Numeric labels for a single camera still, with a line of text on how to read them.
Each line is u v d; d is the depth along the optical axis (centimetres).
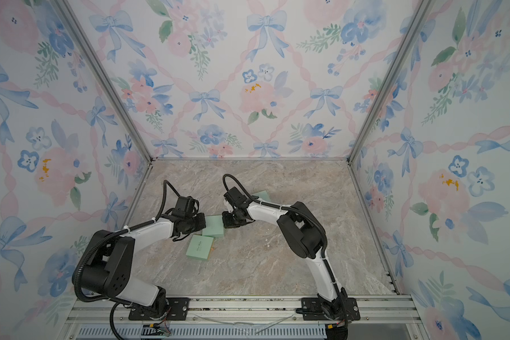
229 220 84
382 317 75
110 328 68
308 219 57
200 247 85
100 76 84
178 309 74
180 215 73
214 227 91
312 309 73
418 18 70
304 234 54
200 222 85
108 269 44
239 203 76
